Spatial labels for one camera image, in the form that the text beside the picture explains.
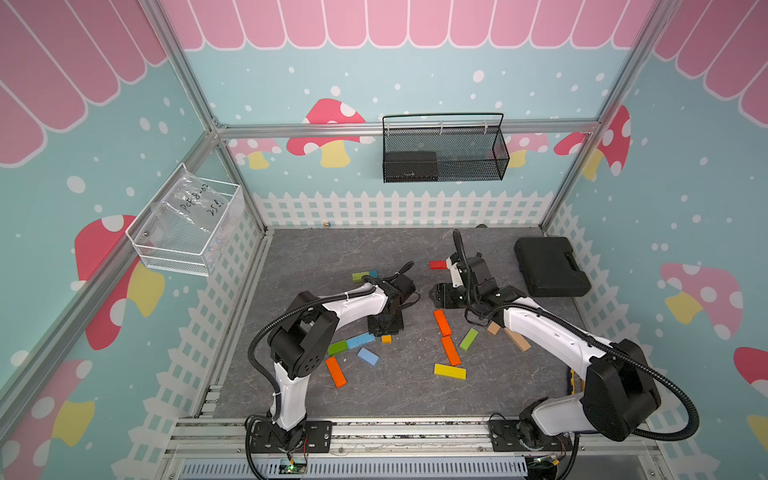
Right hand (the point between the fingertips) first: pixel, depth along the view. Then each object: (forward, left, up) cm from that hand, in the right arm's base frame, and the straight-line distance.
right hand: (438, 292), depth 86 cm
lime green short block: (+14, +26, -12) cm, 32 cm away
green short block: (-11, +30, -13) cm, 35 cm away
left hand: (-8, +15, -13) cm, 21 cm away
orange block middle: (-14, -4, -13) cm, 19 cm away
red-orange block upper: (-3, -2, -13) cm, 13 cm away
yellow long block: (-18, -2, -13) cm, 22 cm away
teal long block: (+16, +20, -12) cm, 28 cm away
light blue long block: (-9, +23, -12) cm, 28 cm away
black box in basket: (+30, +7, +23) cm, 38 cm away
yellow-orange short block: (-9, +16, -11) cm, 21 cm away
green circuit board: (-40, +37, -15) cm, 57 cm away
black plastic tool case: (+16, -41, -10) cm, 45 cm away
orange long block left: (-18, +30, -13) cm, 37 cm away
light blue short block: (-14, +21, -13) cm, 28 cm away
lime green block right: (-9, -10, -13) cm, 18 cm away
